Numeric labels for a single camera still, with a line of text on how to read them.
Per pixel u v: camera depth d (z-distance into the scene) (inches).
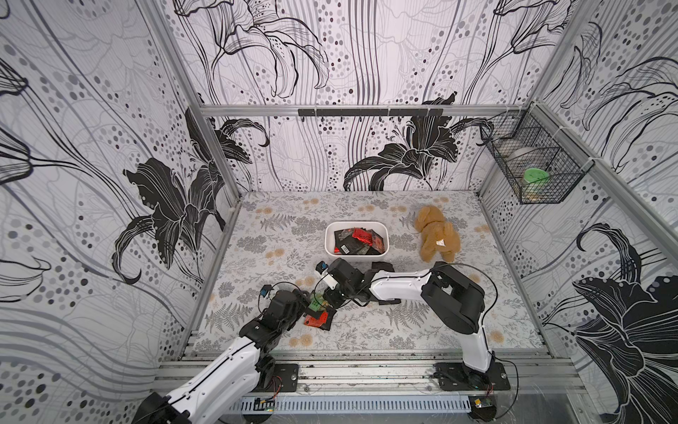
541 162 31.4
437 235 35.1
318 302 34.0
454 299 20.1
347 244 38.7
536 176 30.7
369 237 38.4
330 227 39.9
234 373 20.4
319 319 32.8
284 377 28.9
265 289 30.7
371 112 36.6
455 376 28.2
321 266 31.8
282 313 25.2
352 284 27.7
